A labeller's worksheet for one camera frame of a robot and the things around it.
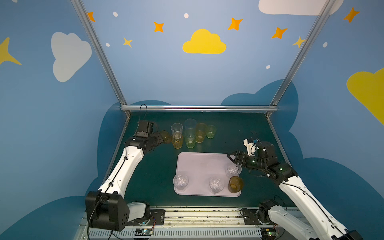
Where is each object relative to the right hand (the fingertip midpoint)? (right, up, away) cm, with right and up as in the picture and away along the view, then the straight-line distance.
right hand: (233, 155), depth 76 cm
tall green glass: (-23, +6, +28) cm, 37 cm away
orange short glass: (-32, +6, +27) cm, 43 cm away
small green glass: (-8, +12, +30) cm, 33 cm away
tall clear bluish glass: (-23, +14, +22) cm, 35 cm away
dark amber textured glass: (+3, -18, +8) cm, 20 cm away
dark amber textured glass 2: (-37, +9, +12) cm, 40 cm away
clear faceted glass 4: (-33, +13, +31) cm, 47 cm away
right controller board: (+16, -37, -5) cm, 40 cm away
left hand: (-38, +9, +7) cm, 40 cm away
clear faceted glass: (-28, -17, +10) cm, 35 cm away
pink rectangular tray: (-12, -14, +13) cm, 23 cm away
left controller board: (-45, -36, -5) cm, 57 cm away
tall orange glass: (-15, +12, +28) cm, 34 cm away
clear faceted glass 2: (-8, -19, +9) cm, 22 cm away
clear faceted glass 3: (+4, -12, +15) cm, 19 cm away
